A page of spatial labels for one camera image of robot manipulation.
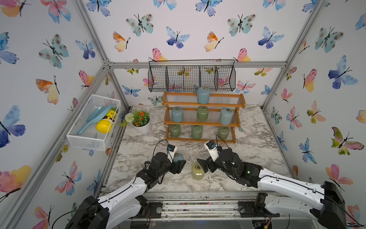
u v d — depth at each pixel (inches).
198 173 30.8
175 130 37.9
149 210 28.6
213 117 35.0
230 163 20.9
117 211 21.2
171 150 28.5
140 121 37.4
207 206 29.8
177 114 34.2
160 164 25.1
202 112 35.1
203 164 25.6
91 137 33.3
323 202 15.9
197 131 37.9
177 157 31.5
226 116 34.1
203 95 31.4
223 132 37.2
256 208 25.5
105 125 27.5
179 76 38.7
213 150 24.5
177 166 29.0
